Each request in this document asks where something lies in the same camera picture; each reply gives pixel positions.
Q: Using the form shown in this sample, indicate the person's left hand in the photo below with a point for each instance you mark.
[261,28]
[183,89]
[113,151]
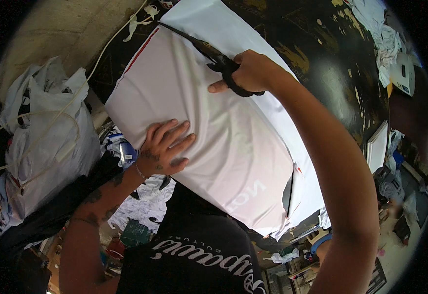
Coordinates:
[159,154]

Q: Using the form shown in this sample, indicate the person's right hand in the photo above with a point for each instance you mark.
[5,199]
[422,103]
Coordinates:
[252,71]

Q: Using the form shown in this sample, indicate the black scissors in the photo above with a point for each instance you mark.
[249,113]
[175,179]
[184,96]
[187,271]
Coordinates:
[214,57]

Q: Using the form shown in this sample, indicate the white fabric with red stripe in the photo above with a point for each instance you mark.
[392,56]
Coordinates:
[217,139]

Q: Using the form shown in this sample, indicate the blue and white packet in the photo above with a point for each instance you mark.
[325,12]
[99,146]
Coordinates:
[127,154]

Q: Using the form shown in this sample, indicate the heap of white fabric scraps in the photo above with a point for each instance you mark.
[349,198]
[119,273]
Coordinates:
[144,204]

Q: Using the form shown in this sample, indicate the green crate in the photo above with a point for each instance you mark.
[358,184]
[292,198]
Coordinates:
[135,233]

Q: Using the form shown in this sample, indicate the red container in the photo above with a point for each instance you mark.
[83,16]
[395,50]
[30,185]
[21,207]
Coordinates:
[116,249]

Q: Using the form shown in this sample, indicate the white plastic bags of cloth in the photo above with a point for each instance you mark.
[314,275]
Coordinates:
[48,150]

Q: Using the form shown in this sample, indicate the black cloth heap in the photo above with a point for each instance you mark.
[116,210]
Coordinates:
[52,216]

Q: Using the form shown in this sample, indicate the knotted white fabric strip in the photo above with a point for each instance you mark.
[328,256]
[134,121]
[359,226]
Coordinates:
[137,22]

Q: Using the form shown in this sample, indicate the pile of white cloth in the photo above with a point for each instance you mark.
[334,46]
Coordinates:
[381,36]

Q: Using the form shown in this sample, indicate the stack of white panels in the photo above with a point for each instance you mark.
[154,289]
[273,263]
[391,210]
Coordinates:
[377,147]

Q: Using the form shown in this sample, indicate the white box device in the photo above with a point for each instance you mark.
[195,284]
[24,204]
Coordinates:
[403,73]

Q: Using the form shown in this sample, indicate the crumpled white cloth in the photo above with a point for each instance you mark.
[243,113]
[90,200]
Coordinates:
[286,255]

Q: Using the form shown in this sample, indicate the black printed mat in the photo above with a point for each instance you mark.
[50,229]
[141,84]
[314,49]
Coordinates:
[377,276]

